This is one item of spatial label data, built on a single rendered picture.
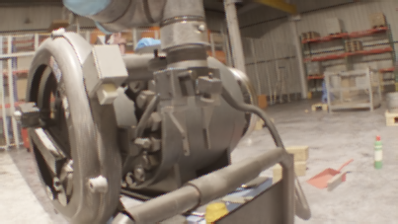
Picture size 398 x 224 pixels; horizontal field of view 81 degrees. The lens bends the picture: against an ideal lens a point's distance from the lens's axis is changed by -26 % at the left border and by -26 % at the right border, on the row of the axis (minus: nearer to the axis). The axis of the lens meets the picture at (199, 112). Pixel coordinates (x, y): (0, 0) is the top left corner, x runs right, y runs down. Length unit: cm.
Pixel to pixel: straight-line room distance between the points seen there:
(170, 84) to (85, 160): 40
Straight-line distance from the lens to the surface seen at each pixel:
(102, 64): 74
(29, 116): 120
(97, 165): 82
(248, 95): 163
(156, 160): 112
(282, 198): 54
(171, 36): 54
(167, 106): 52
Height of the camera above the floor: 66
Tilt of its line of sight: 2 degrees down
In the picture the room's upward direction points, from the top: 7 degrees counter-clockwise
